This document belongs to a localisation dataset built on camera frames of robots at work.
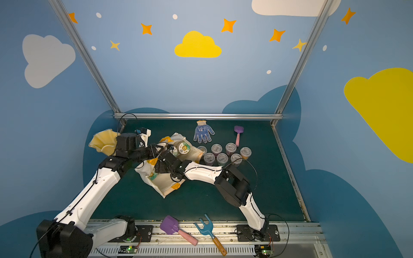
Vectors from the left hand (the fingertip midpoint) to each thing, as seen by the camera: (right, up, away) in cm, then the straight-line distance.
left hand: (166, 147), depth 78 cm
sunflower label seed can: (+6, -2, +18) cm, 19 cm away
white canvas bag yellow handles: (-4, -20, +8) cm, 22 cm away
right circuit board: (+46, -47, -6) cm, 66 cm away
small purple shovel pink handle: (+43, +10, +38) cm, 58 cm away
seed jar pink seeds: (+35, -2, +23) cm, 42 cm away
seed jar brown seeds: (+18, -2, +23) cm, 29 cm away
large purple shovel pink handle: (+2, -38, -1) cm, 38 cm away
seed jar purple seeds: (+26, -3, +23) cm, 35 cm away
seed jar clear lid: (+44, -5, +21) cm, 49 cm away
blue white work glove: (+17, +9, +40) cm, 44 cm away
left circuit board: (-15, -46, -7) cm, 49 cm away
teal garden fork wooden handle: (+20, -39, -2) cm, 44 cm away
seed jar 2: (+38, -9, +18) cm, 43 cm away
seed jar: (+22, -9, +18) cm, 29 cm away
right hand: (-4, -10, +11) cm, 15 cm away
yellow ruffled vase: (-36, +2, +10) cm, 37 cm away
